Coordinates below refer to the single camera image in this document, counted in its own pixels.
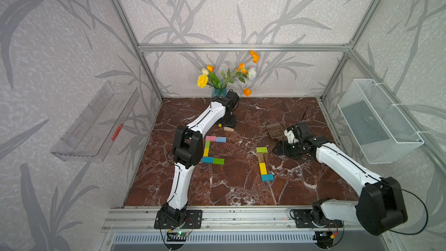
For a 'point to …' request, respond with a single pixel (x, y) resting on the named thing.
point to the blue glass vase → (222, 92)
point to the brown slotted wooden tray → (276, 131)
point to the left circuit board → (178, 236)
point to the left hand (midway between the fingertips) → (227, 124)
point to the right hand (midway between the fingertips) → (278, 150)
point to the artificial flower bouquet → (208, 76)
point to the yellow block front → (263, 169)
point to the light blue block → (221, 139)
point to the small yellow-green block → (205, 152)
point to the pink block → (211, 138)
